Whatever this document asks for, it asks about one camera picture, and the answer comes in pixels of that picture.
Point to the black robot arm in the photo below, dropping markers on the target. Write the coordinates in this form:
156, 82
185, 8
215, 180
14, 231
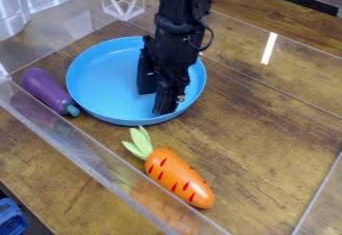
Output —
179, 10

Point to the clear acrylic enclosure wall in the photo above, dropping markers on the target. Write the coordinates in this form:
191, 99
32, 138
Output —
262, 135

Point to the blue object at corner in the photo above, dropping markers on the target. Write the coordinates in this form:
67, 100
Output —
13, 222

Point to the orange toy carrot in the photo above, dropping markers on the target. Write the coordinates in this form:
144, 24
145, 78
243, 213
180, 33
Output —
169, 171

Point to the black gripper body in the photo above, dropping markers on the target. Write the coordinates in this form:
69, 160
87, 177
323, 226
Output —
173, 47

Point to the blue round tray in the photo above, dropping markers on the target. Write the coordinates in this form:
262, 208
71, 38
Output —
101, 84

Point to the purple toy eggplant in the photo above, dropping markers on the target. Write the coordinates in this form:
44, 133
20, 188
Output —
41, 86

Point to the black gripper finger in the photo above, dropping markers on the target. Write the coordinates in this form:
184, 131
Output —
169, 96
145, 76

